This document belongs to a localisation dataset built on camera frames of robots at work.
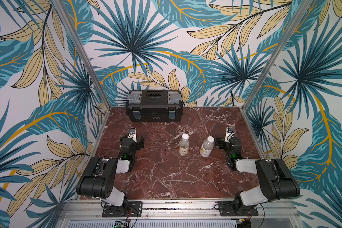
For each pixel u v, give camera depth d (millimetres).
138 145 837
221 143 838
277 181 463
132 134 779
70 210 771
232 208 729
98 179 461
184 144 896
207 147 855
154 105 984
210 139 803
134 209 677
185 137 799
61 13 691
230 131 794
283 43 817
